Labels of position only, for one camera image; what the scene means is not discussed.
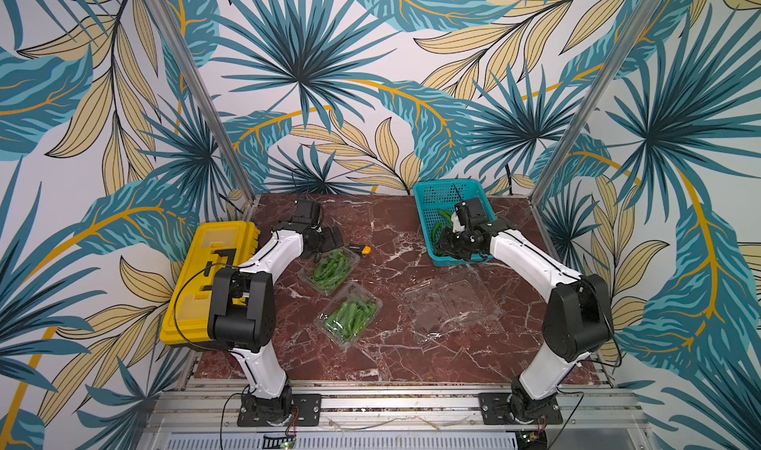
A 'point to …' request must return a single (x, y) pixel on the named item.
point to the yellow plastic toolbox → (215, 246)
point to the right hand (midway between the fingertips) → (438, 246)
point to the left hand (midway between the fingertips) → (330, 246)
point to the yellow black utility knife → (364, 250)
